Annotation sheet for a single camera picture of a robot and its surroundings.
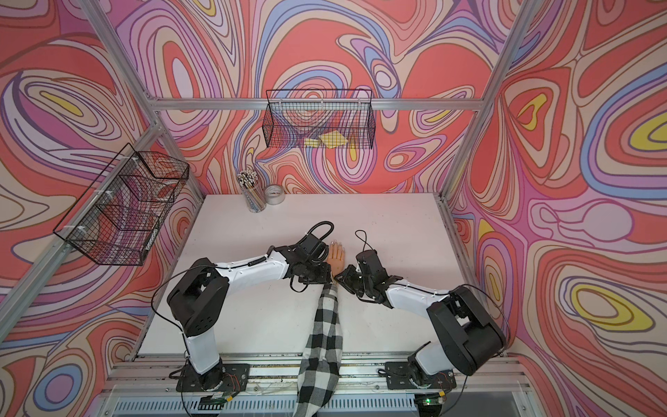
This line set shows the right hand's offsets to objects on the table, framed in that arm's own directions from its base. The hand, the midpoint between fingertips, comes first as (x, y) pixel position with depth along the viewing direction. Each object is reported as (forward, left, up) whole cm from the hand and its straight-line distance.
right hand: (336, 284), depth 87 cm
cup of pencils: (+38, +33, +10) cm, 52 cm away
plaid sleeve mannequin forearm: (-24, +5, 0) cm, 24 cm away
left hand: (+2, +1, 0) cm, 3 cm away
